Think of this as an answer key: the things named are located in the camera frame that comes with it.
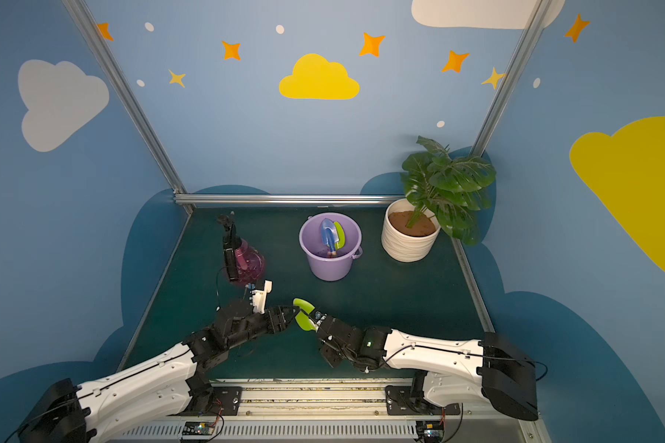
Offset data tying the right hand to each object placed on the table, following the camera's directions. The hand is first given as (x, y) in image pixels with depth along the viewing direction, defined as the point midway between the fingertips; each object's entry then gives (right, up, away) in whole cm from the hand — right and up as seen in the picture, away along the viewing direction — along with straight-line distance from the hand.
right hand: (327, 337), depth 79 cm
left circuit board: (-34, -22, -8) cm, 41 cm away
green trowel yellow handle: (+3, +27, +20) cm, 33 cm away
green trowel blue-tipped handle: (-7, +5, +1) cm, 9 cm away
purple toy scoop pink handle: (-2, +23, +21) cm, 31 cm away
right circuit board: (+28, -22, -8) cm, 36 cm away
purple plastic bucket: (+4, +19, +16) cm, 25 cm away
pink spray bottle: (-28, +21, +16) cm, 38 cm away
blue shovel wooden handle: (0, +30, +19) cm, 35 cm away
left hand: (-9, +9, -2) cm, 13 cm away
